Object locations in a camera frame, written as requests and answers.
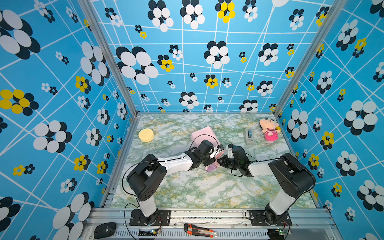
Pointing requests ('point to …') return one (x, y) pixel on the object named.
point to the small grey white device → (249, 136)
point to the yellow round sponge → (146, 135)
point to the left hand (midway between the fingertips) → (213, 152)
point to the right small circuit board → (276, 233)
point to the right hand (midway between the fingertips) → (217, 161)
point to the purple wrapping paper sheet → (207, 134)
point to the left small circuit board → (142, 233)
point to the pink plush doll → (270, 129)
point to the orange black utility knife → (191, 229)
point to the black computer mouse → (104, 230)
